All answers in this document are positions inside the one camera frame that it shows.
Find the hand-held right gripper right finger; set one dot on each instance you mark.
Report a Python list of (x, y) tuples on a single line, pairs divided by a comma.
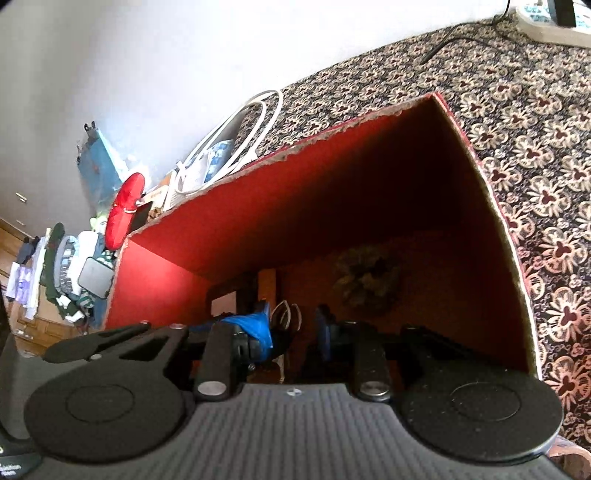
[(324, 337)]

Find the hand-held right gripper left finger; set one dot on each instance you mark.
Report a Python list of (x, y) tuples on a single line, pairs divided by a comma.
[(254, 332)]

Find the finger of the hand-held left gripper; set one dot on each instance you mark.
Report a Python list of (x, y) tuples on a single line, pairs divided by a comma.
[(92, 344)]

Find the small metal scissors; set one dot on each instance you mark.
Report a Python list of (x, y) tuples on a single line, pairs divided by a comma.
[(290, 316)]

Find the white cube box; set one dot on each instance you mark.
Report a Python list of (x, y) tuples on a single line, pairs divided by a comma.
[(224, 302)]

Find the pine cone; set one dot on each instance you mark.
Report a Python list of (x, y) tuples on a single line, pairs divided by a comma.
[(367, 277)]

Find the red box with patterned lid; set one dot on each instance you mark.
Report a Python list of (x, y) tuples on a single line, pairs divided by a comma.
[(323, 194)]

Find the wooden cabinet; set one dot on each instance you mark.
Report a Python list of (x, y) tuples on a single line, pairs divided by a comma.
[(41, 330)]

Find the pile of green white clothes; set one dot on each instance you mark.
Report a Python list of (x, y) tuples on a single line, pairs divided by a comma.
[(60, 258)]

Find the white purple printed paper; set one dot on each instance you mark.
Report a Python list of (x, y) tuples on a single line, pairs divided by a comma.
[(23, 281)]

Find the red oval plastic case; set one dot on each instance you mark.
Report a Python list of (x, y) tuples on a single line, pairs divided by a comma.
[(122, 212)]

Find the black phone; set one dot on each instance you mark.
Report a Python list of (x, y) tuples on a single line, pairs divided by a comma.
[(141, 217)]

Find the blue white packet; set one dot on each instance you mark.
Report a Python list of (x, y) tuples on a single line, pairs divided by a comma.
[(217, 159)]

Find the floral patterned table cover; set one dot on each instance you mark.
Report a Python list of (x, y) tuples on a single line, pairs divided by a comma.
[(531, 152)]

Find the white power strip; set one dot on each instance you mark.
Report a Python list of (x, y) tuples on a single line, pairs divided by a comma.
[(545, 25)]

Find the black plug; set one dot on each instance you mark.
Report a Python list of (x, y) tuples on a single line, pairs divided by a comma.
[(564, 11)]

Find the blue wall hanging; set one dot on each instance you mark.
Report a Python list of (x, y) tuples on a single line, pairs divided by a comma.
[(97, 161)]

